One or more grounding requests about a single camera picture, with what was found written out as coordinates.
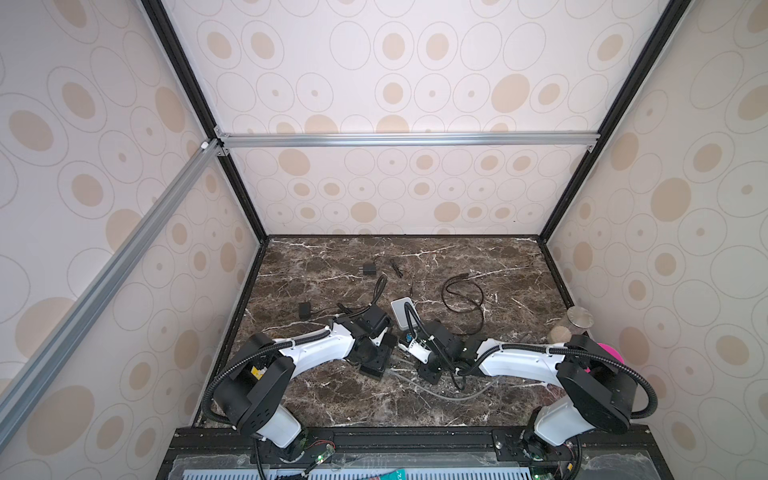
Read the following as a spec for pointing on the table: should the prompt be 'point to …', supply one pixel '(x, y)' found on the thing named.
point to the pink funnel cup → (613, 352)
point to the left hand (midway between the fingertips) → (386, 356)
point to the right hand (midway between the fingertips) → (419, 363)
